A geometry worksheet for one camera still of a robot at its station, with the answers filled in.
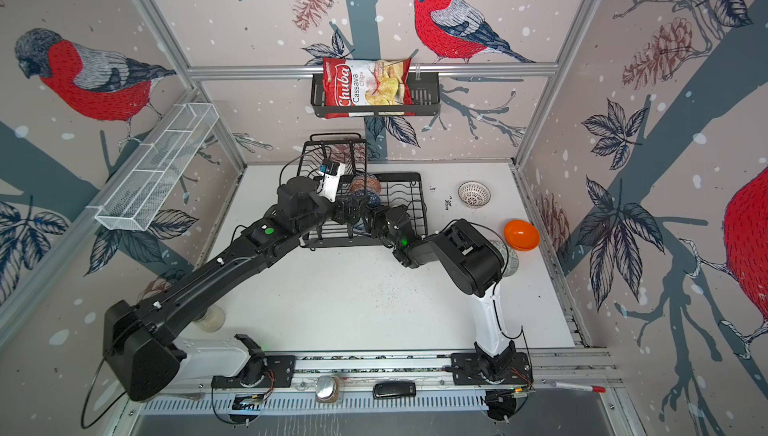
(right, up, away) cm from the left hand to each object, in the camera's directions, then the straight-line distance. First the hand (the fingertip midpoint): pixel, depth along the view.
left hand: (354, 190), depth 73 cm
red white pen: (+58, -48, -3) cm, 75 cm away
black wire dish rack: (-5, +14, +25) cm, 29 cm away
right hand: (-3, -7, +19) cm, 21 cm away
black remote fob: (+10, -46, -5) cm, 47 cm away
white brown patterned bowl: (+40, -2, +36) cm, 54 cm away
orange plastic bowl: (+53, -15, +24) cm, 60 cm away
